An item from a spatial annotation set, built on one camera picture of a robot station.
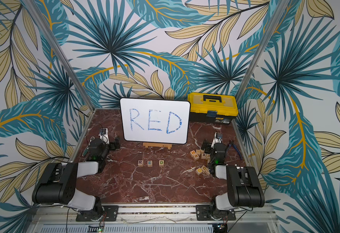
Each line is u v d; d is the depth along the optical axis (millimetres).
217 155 696
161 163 883
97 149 703
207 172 855
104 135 777
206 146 837
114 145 840
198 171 858
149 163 879
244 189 446
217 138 788
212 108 999
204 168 863
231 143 996
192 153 925
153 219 731
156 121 879
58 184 446
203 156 922
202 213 733
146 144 942
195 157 909
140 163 879
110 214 732
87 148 948
